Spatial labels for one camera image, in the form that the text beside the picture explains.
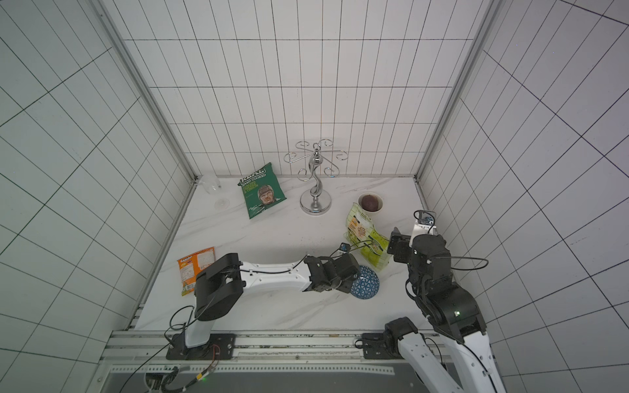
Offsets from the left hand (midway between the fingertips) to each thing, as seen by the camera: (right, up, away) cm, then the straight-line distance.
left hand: (341, 283), depth 83 cm
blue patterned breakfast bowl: (+9, -2, +2) cm, 9 cm away
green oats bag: (+11, +13, +1) cm, 17 cm away
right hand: (+14, +22, -18) cm, 31 cm away
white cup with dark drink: (+14, +28, +19) cm, 36 cm away
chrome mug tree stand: (-9, +28, +25) cm, 38 cm away
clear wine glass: (-53, +35, +17) cm, 66 cm away
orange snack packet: (-55, +5, +5) cm, 56 cm away
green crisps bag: (-34, +33, +24) cm, 53 cm away
